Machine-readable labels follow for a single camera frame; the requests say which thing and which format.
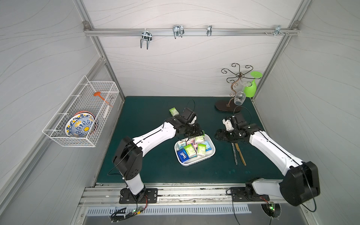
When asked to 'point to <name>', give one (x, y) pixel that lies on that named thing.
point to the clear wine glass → (240, 97)
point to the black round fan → (270, 211)
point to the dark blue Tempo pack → (183, 155)
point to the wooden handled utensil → (238, 149)
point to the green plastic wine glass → (250, 91)
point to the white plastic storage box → (191, 150)
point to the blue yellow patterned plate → (79, 123)
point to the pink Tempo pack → (190, 141)
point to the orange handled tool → (98, 93)
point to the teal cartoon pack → (181, 145)
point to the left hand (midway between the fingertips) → (203, 134)
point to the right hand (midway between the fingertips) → (220, 136)
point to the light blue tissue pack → (208, 148)
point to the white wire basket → (83, 100)
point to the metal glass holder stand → (225, 105)
